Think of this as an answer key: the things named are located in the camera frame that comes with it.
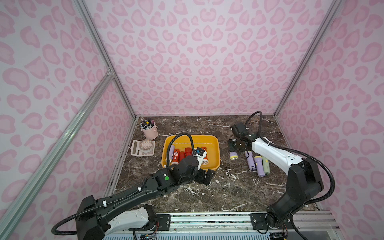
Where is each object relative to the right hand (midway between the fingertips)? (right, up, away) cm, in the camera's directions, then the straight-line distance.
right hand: (230, 146), depth 89 cm
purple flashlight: (-36, -5, +6) cm, 37 cm away
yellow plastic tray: (-10, +1, +11) cm, 15 cm away
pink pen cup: (-52, +7, +14) cm, 54 cm away
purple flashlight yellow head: (0, -4, -7) cm, 8 cm away
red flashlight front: (-15, -9, +1) cm, 17 cm away
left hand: (-14, -9, -17) cm, 24 cm away
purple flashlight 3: (+18, -12, +1) cm, 21 cm away
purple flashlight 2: (+13, -9, +2) cm, 16 cm away
